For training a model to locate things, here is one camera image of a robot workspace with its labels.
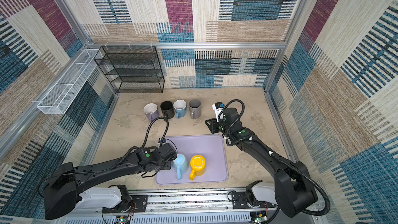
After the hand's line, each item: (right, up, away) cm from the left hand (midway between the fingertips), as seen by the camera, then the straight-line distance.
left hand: (169, 161), depth 82 cm
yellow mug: (+15, 0, -5) cm, 16 cm away
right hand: (+20, +19, +1) cm, 28 cm away
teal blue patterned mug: (+3, +28, +20) cm, 35 cm away
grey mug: (+13, +27, +15) cm, 33 cm away
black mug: (-5, +27, +18) cm, 33 cm away
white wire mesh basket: (-47, +31, -11) cm, 58 cm away
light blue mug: (+7, 0, -6) cm, 9 cm away
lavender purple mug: (-16, +25, +23) cm, 38 cm away
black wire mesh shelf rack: (-31, +54, +28) cm, 68 cm away
